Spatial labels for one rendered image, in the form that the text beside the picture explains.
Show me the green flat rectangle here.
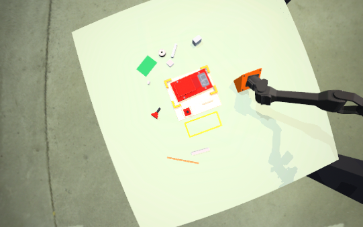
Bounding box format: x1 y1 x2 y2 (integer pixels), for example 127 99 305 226
137 55 157 76

